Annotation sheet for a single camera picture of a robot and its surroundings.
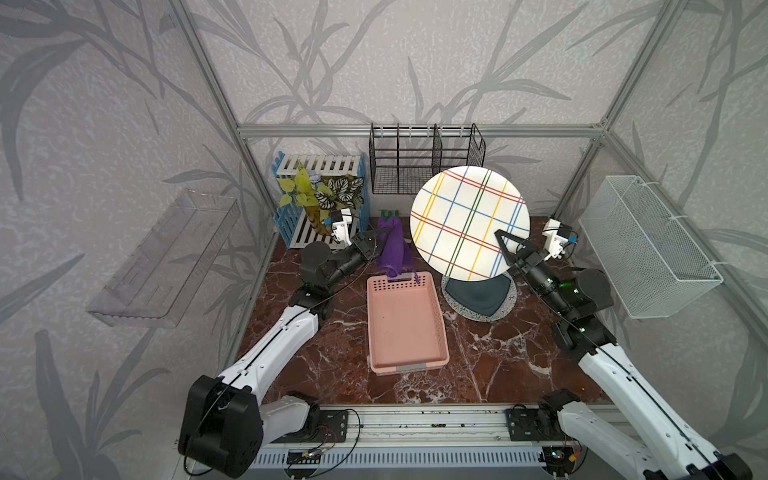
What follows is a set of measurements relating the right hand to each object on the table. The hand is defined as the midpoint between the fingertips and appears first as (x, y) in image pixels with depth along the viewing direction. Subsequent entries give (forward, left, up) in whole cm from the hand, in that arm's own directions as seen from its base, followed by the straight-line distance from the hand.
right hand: (494, 235), depth 61 cm
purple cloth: (+1, +21, -7) cm, 22 cm away
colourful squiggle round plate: (+3, -1, -40) cm, 40 cm away
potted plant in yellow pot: (+27, +44, -14) cm, 53 cm away
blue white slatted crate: (+40, +62, -37) cm, 82 cm away
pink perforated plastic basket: (-1, +18, -39) cm, 43 cm away
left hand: (+5, +21, -5) cm, 22 cm away
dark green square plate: (+7, -7, -38) cm, 39 cm away
